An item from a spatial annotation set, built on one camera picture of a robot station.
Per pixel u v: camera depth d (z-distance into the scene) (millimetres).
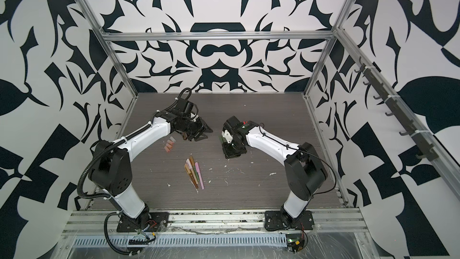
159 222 739
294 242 712
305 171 458
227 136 811
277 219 742
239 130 628
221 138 892
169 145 959
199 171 870
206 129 793
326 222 760
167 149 939
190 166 891
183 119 737
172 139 974
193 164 893
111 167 461
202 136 809
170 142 969
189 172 870
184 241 648
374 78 649
